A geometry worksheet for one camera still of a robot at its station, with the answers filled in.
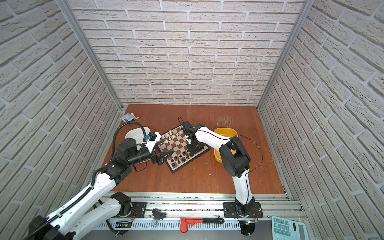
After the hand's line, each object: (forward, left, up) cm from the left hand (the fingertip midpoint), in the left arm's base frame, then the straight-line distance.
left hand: (167, 144), depth 72 cm
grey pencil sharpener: (+34, +33, -18) cm, 51 cm away
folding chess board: (+15, 0, -21) cm, 26 cm away
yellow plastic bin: (+19, -39, -18) cm, 47 cm away
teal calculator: (-35, -55, -20) cm, 68 cm away
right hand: (+7, -15, -18) cm, 25 cm away
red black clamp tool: (-31, -8, -21) cm, 38 cm away
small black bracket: (-27, +5, -21) cm, 34 cm away
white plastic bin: (+21, +25, -22) cm, 39 cm away
